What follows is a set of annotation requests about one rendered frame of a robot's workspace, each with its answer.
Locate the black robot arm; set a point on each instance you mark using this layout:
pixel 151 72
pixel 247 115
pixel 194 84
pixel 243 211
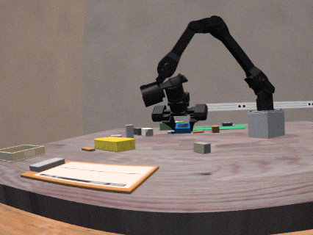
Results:
pixel 153 93

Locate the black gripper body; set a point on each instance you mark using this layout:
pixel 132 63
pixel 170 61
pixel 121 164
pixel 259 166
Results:
pixel 179 108

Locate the blue block with black label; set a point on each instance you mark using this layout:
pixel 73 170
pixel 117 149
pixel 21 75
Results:
pixel 183 128

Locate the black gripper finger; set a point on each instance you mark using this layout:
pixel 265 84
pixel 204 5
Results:
pixel 192 122
pixel 171 122

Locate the yellow sponge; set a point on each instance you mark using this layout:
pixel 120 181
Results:
pixel 116 144

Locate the green rectangular block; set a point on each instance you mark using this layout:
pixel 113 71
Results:
pixel 163 126

